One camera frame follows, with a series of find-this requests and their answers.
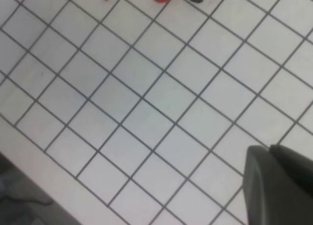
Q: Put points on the white checkered tablecloth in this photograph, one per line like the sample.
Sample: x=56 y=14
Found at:
x=133 y=112

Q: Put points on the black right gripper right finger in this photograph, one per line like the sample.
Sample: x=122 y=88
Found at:
x=297 y=166

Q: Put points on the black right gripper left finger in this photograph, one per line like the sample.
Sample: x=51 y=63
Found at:
x=271 y=196

